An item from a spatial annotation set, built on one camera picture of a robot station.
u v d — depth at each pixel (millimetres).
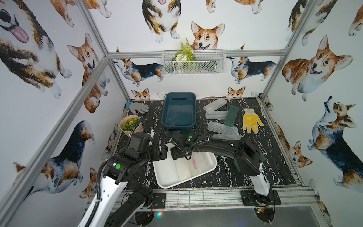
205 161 859
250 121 1066
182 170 794
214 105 1139
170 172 821
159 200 732
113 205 422
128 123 915
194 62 875
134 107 1158
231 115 1066
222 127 1027
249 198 733
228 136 1002
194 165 838
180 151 636
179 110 1149
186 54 825
